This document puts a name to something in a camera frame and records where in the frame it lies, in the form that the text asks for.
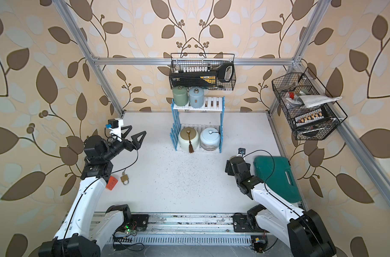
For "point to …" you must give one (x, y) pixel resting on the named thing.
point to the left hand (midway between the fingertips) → (137, 128)
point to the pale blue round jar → (210, 138)
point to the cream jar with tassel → (188, 138)
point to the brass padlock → (125, 179)
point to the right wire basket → (286, 87)
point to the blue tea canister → (196, 97)
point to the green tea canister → (181, 95)
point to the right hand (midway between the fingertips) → (235, 162)
